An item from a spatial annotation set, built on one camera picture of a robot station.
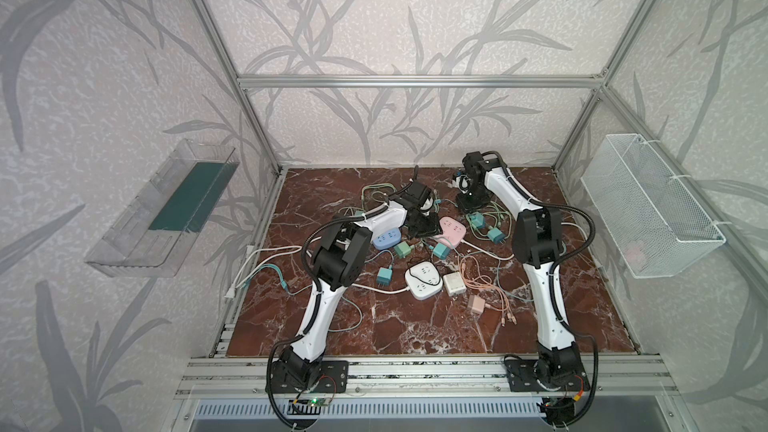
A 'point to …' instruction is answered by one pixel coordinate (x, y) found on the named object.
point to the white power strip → (423, 280)
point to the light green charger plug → (403, 249)
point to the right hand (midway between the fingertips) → (467, 200)
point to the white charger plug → (454, 283)
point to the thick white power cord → (232, 288)
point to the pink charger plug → (478, 304)
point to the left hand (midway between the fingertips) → (443, 224)
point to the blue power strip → (387, 239)
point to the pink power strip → (453, 231)
